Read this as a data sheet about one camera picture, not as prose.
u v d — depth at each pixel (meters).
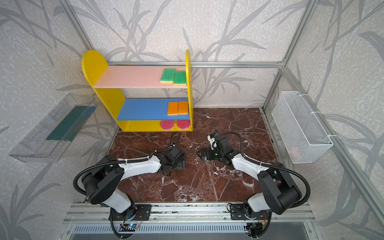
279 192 0.43
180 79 0.77
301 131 0.62
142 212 0.73
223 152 0.69
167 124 1.04
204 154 0.79
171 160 0.70
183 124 1.05
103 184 0.44
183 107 0.99
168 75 0.79
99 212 0.75
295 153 0.73
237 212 0.73
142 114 0.96
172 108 0.99
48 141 0.64
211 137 0.82
